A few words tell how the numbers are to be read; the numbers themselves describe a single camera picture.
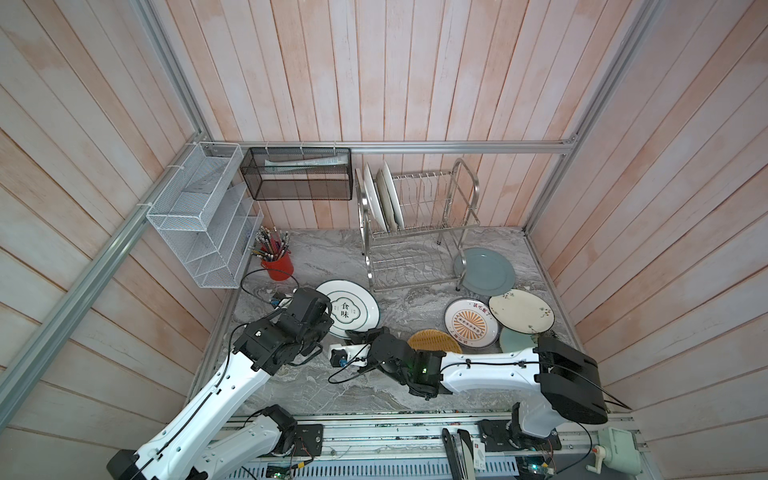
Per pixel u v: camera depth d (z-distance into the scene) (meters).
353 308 0.81
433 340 0.90
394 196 0.71
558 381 0.43
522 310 0.95
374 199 0.71
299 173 0.90
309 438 0.73
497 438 0.73
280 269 1.02
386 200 0.73
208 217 0.73
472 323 0.95
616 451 0.67
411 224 0.80
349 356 0.61
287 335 0.48
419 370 0.58
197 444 0.39
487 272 1.09
